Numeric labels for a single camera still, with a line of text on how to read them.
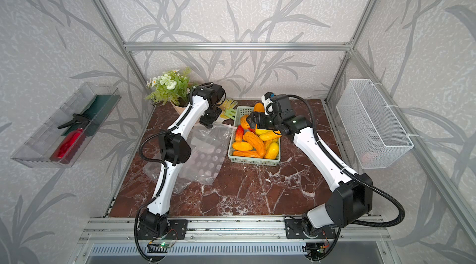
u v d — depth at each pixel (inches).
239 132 39.0
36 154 22.9
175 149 24.4
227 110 45.2
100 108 26.9
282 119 23.1
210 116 33.2
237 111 41.7
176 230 28.5
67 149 22.8
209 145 37.1
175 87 34.1
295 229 28.9
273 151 34.8
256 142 35.7
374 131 24.4
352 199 15.7
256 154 35.6
